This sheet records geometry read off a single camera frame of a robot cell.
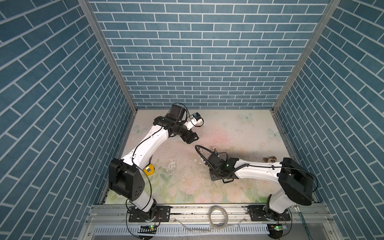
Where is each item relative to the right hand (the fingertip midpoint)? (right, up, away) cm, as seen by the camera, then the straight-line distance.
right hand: (210, 173), depth 86 cm
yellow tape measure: (-36, +2, +1) cm, 36 cm away
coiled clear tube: (+5, -15, -8) cm, 18 cm away
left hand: (-10, +24, -4) cm, 26 cm away
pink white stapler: (+3, +13, +6) cm, 15 cm away
